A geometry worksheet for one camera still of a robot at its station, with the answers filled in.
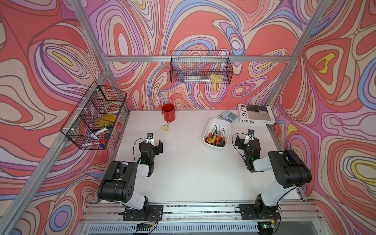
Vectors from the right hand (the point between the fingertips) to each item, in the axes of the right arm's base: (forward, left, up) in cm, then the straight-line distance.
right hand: (244, 138), depth 96 cm
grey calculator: (+25, +5, -4) cm, 25 cm away
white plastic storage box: (+14, +21, 0) cm, 25 cm away
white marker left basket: (-9, +85, +22) cm, 89 cm away
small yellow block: (+14, +55, -3) cm, 57 cm away
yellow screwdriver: (+3, +20, -2) cm, 20 cm away
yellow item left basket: (-6, +78, +29) cm, 83 cm away
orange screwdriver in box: (+6, +22, -3) cm, 23 cm away
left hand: (-1, +60, +2) cm, 60 cm away
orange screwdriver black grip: (+3, +13, -5) cm, 14 cm away
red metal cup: (+23, +51, +5) cm, 56 cm away
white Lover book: (+24, -16, -2) cm, 29 cm away
